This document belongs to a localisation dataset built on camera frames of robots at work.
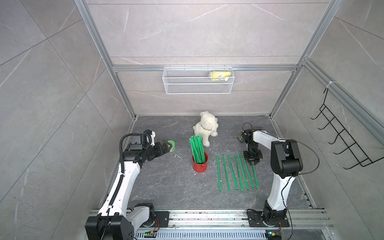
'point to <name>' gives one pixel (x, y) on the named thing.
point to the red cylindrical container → (200, 167)
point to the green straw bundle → (198, 151)
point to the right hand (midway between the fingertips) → (253, 163)
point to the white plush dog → (207, 127)
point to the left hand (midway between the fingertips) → (166, 146)
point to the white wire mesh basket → (198, 80)
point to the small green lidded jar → (173, 145)
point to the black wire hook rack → (353, 146)
